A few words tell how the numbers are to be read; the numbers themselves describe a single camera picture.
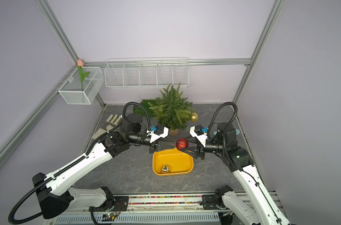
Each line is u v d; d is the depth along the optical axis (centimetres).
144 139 53
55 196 40
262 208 39
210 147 54
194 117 85
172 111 77
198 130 50
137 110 111
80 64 89
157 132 50
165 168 81
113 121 109
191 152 58
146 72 97
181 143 60
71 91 76
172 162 87
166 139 60
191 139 63
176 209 73
